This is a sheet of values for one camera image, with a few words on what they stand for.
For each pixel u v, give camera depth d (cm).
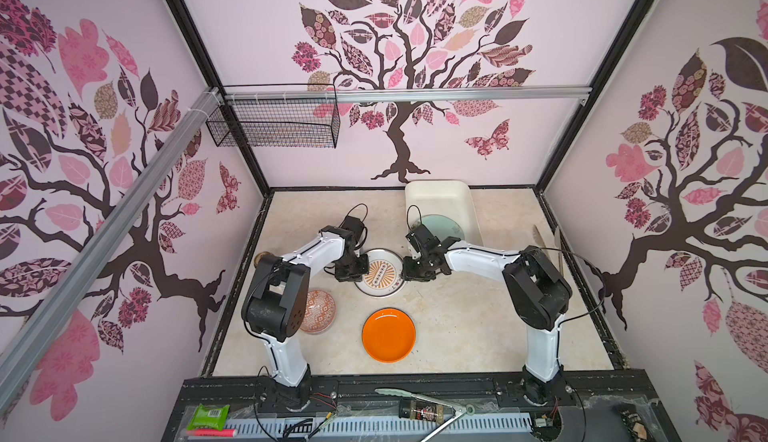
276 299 49
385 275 95
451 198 115
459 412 70
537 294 50
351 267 81
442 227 107
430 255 72
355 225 80
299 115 95
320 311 85
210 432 67
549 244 103
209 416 70
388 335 84
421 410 68
